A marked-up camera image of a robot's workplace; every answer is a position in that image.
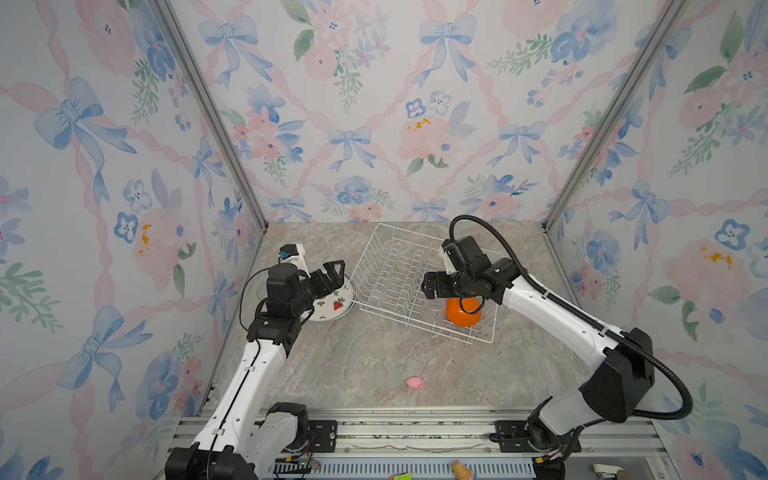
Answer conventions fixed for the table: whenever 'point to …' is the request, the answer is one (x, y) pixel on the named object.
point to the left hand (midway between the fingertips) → (332, 265)
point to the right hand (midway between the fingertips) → (434, 284)
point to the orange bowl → (466, 318)
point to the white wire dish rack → (390, 282)
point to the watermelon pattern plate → (336, 305)
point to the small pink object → (415, 383)
